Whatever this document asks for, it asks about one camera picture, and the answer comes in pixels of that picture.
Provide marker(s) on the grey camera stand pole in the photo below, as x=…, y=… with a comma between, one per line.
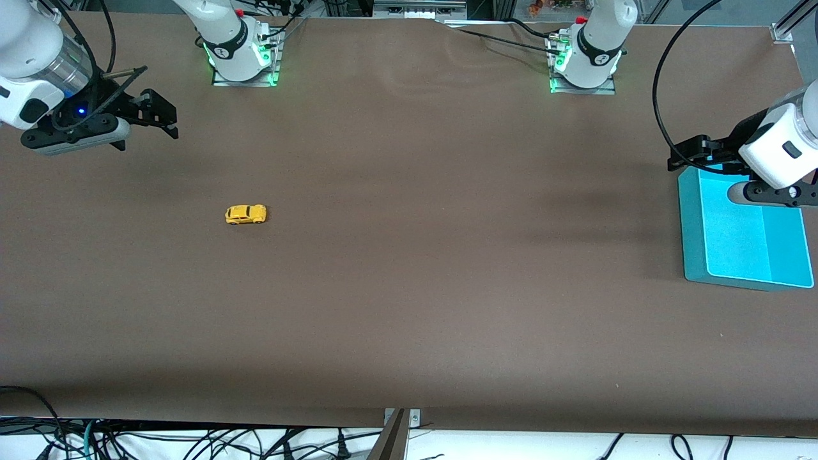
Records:
x=390, y=444

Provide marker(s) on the black power plug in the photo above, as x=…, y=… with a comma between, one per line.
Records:
x=342, y=445

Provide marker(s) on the yellow beetle toy car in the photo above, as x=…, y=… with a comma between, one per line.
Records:
x=245, y=214

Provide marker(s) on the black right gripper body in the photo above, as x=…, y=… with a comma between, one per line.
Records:
x=107, y=102

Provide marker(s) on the white power strip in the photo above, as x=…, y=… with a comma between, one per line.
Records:
x=415, y=9

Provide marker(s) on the metal table corner bracket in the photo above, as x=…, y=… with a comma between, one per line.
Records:
x=781, y=33

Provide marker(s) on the aluminium frame profile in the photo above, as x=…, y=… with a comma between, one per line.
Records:
x=800, y=14

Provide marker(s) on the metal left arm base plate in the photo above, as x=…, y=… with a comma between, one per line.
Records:
x=591, y=91

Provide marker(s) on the teal plastic bin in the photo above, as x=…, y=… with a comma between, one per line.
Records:
x=735, y=249

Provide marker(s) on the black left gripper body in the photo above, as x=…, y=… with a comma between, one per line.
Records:
x=740, y=137

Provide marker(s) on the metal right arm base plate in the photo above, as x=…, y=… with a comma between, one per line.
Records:
x=223, y=82

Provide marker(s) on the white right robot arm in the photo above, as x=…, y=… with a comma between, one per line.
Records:
x=19, y=38

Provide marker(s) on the metal table edge clamp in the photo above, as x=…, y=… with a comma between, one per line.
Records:
x=415, y=418

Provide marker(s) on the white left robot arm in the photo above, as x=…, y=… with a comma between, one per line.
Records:
x=613, y=16

